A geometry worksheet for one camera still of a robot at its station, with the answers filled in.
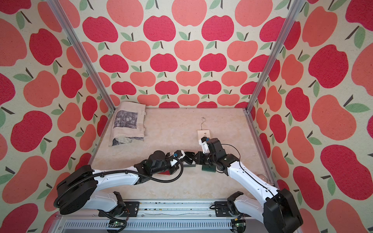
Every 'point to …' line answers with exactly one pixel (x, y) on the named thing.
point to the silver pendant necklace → (203, 120)
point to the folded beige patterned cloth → (128, 124)
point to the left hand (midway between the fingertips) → (184, 162)
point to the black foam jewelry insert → (188, 157)
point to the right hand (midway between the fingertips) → (193, 160)
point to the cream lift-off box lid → (203, 133)
